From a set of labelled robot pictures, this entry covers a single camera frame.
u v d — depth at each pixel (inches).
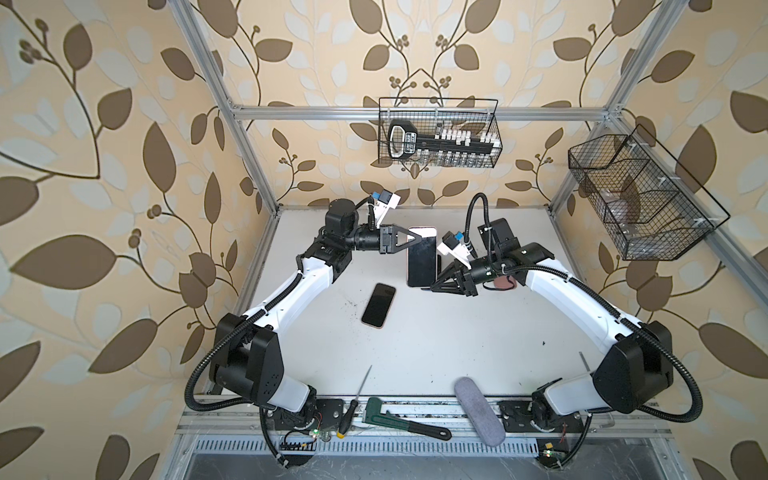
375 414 29.0
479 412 28.4
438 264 27.3
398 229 26.7
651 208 28.6
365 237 25.7
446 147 32.7
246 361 16.8
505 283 26.8
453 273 26.2
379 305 37.2
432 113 35.2
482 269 25.8
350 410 29.5
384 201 26.2
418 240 27.1
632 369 16.2
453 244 25.7
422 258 27.1
